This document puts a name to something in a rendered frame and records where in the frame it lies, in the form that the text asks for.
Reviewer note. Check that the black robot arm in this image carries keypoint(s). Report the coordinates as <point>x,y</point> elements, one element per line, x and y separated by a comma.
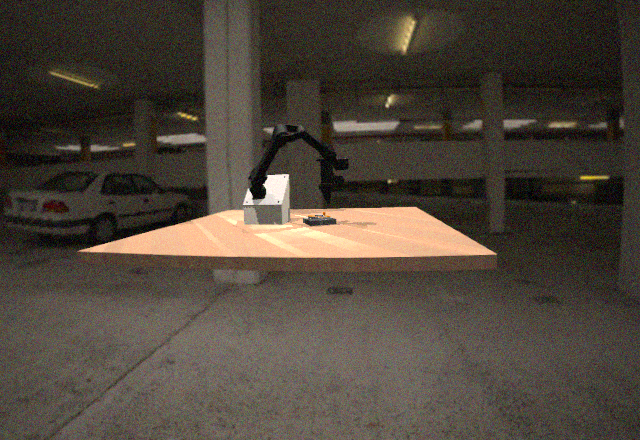
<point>280,136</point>

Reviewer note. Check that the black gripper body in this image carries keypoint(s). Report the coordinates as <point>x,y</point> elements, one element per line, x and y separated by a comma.
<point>325,180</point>

